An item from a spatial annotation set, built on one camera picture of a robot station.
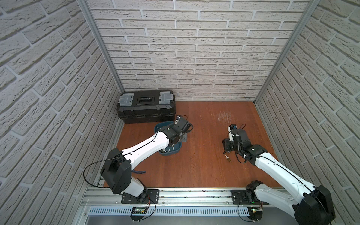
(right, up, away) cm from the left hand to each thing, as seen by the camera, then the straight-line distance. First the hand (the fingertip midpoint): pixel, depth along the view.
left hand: (184, 133), depth 84 cm
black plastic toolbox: (-28, +17, +11) cm, 35 cm away
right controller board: (+37, -39, -13) cm, 56 cm away
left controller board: (-25, -40, -11) cm, 48 cm away
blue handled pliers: (-27, -23, -2) cm, 36 cm away
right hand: (+26, -5, 0) cm, 27 cm away
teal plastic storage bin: (-8, -11, +7) cm, 16 cm away
